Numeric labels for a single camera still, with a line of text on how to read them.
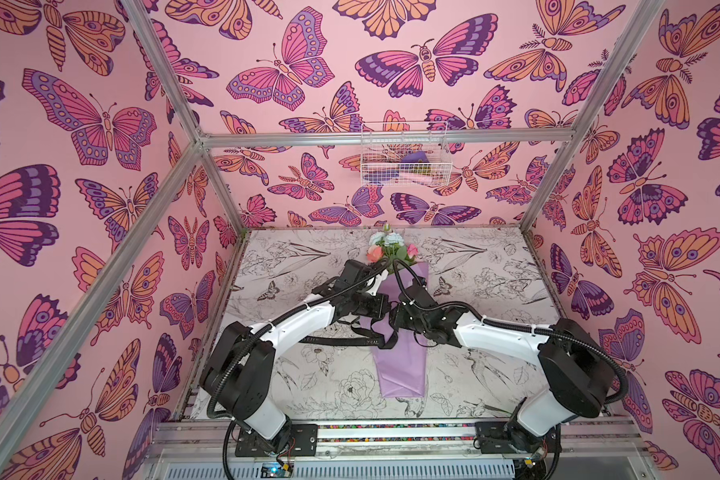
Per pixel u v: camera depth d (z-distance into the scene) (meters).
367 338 0.88
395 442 0.75
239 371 0.44
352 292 0.72
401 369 0.84
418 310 0.67
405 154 0.95
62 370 0.50
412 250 1.08
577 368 0.44
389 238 1.05
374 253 1.09
